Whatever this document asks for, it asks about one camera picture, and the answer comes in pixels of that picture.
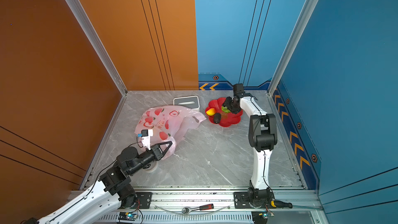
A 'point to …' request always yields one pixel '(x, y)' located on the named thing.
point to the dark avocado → (217, 117)
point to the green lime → (225, 109)
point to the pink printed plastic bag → (169, 124)
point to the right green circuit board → (259, 217)
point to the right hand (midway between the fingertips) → (225, 106)
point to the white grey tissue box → (192, 102)
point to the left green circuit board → (127, 216)
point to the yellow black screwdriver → (279, 204)
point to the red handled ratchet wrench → (186, 210)
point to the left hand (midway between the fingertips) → (172, 143)
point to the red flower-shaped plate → (227, 119)
